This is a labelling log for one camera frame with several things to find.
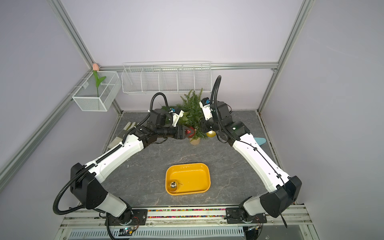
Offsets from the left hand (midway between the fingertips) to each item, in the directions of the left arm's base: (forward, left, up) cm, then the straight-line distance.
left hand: (190, 132), depth 75 cm
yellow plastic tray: (-13, +2, -28) cm, 31 cm away
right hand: (+4, -6, +5) cm, 9 cm away
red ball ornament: (0, 0, +1) cm, 1 cm away
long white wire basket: (+45, +14, +3) cm, 47 cm away
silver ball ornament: (-19, +11, -23) cm, 31 cm away
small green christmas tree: (+12, 0, +9) cm, 15 cm away
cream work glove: (+19, +51, -27) cm, 61 cm away
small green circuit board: (-37, +35, -29) cm, 58 cm away
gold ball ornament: (-1, -10, -1) cm, 11 cm away
